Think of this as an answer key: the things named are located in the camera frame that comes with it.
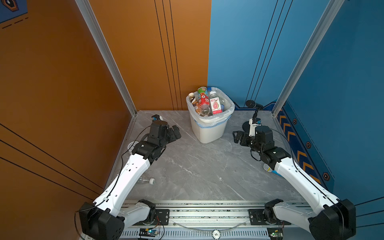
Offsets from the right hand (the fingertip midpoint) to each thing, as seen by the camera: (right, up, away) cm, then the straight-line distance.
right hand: (238, 133), depth 80 cm
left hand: (-35, +2, -3) cm, 36 cm away
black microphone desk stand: (+13, +15, +7) cm, 21 cm away
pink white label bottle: (-12, +17, +4) cm, 21 cm away
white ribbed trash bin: (-15, +2, +3) cm, 15 cm away
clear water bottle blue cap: (-15, +27, +11) cm, 33 cm away
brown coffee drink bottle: (-24, +18, +6) cm, 30 cm away
